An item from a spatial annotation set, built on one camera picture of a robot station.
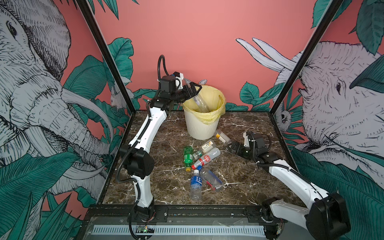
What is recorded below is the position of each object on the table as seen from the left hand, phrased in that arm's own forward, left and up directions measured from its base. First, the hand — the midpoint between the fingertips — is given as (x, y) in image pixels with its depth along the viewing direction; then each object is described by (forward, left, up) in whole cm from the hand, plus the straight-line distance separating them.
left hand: (198, 86), depth 74 cm
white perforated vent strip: (-57, +8, -41) cm, 71 cm away
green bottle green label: (-22, +6, -36) cm, 42 cm away
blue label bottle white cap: (-37, +2, -40) cm, 55 cm away
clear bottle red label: (-20, -9, -36) cm, 42 cm away
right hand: (-20, -18, -26) cm, 38 cm away
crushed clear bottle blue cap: (-34, -8, -42) cm, 55 cm away
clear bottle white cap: (+7, -4, -20) cm, 22 cm away
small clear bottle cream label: (-15, -5, -35) cm, 39 cm away
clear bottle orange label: (-5, -16, -38) cm, 41 cm away
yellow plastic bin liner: (+12, -13, -20) cm, 27 cm away
